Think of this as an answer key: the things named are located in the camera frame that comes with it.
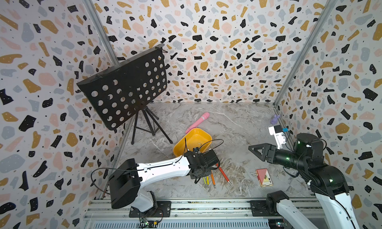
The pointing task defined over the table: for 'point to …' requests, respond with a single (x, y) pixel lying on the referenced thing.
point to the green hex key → (204, 180)
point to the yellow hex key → (207, 180)
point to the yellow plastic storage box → (198, 138)
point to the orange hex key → (212, 177)
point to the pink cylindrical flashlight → (205, 116)
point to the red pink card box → (264, 177)
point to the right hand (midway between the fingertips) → (251, 149)
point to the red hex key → (224, 174)
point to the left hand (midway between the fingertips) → (209, 173)
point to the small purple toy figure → (274, 120)
